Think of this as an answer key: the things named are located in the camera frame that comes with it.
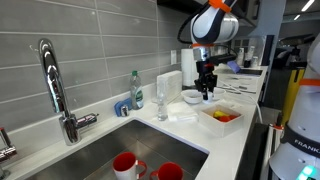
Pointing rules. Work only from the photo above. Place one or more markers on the green-capped dish soap bottle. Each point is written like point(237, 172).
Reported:
point(136, 93)

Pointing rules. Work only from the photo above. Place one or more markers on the yellow block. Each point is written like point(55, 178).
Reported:
point(220, 113)

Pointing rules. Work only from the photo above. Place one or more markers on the white coffee pod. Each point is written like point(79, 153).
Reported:
point(208, 97)

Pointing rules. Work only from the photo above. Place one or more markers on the white bowl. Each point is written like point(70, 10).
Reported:
point(220, 93)
point(191, 96)

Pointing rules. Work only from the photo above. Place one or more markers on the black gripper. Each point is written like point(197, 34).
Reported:
point(206, 75)

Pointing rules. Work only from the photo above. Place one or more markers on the black cooktop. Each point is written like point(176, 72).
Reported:
point(251, 72)

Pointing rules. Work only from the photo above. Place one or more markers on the white and black bottle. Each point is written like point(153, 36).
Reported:
point(249, 57)

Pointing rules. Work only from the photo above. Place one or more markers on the red block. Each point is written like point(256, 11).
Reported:
point(233, 117)

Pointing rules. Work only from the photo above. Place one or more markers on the blue tilted tablet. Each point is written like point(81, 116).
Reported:
point(235, 66)

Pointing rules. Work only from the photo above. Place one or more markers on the white paper towel roll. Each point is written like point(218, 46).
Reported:
point(188, 66)

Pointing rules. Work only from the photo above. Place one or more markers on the stainless steel sink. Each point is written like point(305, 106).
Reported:
point(140, 140)

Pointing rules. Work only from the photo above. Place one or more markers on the red and white mug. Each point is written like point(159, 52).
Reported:
point(124, 166)
point(168, 172)

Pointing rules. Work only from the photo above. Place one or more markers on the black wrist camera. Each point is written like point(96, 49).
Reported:
point(223, 59)

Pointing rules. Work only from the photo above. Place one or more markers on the white wall outlet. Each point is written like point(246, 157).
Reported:
point(173, 57)

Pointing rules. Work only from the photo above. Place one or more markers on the clear plastic bag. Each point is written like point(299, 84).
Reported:
point(181, 111)

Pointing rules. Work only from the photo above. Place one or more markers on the white pump bottle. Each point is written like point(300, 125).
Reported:
point(240, 57)

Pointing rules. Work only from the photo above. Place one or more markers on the large chrome faucet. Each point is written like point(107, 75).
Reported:
point(55, 86)

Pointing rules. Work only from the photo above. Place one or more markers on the blue sponge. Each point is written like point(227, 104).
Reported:
point(118, 106)

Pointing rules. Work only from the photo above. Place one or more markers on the small metal sink stopper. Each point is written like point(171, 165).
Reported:
point(125, 110)

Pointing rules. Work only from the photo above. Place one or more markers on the yellow post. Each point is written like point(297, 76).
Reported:
point(289, 96)

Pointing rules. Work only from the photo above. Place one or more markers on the clear wine glass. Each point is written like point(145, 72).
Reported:
point(162, 106)

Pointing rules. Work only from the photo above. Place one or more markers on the long ceiling light strip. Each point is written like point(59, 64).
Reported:
point(307, 5)

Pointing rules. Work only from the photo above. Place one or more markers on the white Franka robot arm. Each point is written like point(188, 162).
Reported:
point(303, 110)

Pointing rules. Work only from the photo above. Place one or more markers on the small white bottle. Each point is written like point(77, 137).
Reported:
point(255, 62)

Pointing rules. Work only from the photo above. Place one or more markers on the white container with food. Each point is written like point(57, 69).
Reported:
point(220, 128)

